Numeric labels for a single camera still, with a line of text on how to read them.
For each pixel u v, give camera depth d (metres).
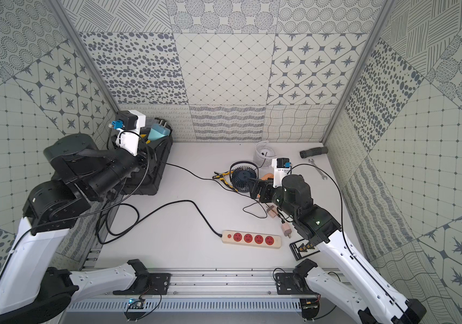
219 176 1.04
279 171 0.59
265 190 0.58
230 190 1.00
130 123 0.37
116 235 0.86
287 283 0.73
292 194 0.51
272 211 0.90
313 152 1.12
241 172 0.99
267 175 0.92
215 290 0.75
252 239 0.82
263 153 1.07
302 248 0.82
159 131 0.49
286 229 0.85
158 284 0.73
